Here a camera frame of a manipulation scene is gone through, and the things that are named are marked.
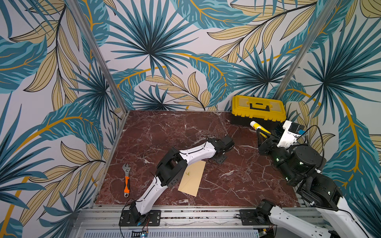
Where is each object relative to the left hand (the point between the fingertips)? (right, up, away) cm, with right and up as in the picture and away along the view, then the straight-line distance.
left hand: (217, 158), depth 91 cm
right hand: (+10, +18, -35) cm, 41 cm away
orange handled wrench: (-55, -5, -2) cm, 55 cm away
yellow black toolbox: (+36, +29, +8) cm, 47 cm away
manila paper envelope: (-15, -10, -5) cm, 19 cm away
